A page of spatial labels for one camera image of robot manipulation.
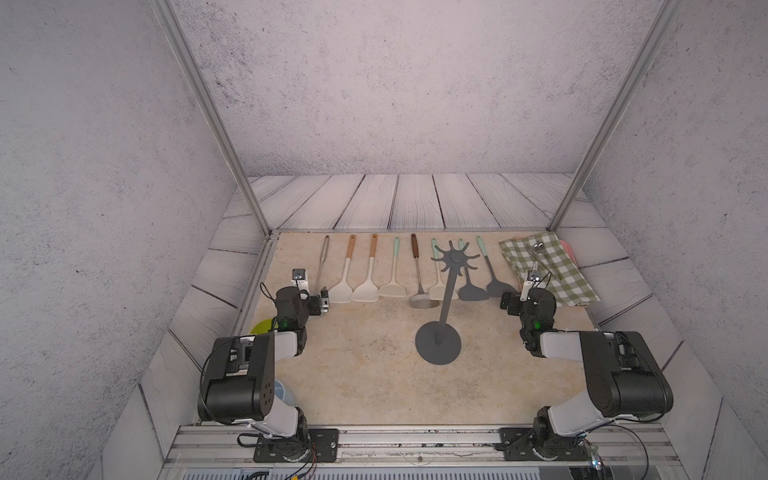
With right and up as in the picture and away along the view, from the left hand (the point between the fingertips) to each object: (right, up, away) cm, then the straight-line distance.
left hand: (313, 287), depth 94 cm
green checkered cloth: (+85, 0, +9) cm, 86 cm away
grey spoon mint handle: (+51, -3, +8) cm, 52 cm away
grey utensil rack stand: (+39, -16, -3) cm, 42 cm away
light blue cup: (-2, -24, -20) cm, 31 cm away
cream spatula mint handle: (+25, -1, +8) cm, 26 cm away
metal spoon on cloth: (+79, +8, +17) cm, 81 cm away
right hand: (+66, 0, -1) cm, 66 cm away
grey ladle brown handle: (+34, -5, +4) cm, 34 cm away
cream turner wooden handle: (+17, -3, +7) cm, 18 cm away
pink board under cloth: (+91, +12, +20) cm, 94 cm away
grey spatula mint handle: (+60, -1, +8) cm, 60 cm away
